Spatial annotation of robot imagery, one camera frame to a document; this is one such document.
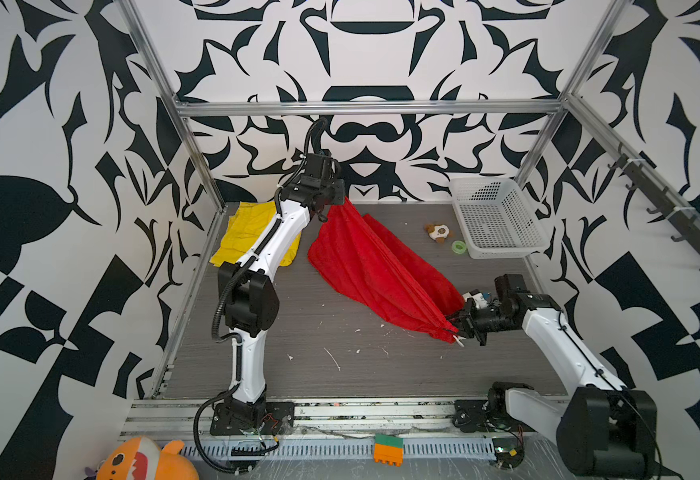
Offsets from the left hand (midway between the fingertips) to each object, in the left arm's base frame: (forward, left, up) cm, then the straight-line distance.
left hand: (336, 179), depth 88 cm
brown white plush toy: (0, -35, -25) cm, 43 cm away
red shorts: (-21, -11, -14) cm, 28 cm away
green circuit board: (-64, -39, -29) cm, 80 cm away
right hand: (-37, -27, -16) cm, 49 cm away
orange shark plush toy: (-63, +41, -19) cm, 78 cm away
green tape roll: (-5, -42, -28) cm, 51 cm away
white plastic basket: (+7, -60, -28) cm, 66 cm away
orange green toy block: (-62, -11, -27) cm, 69 cm away
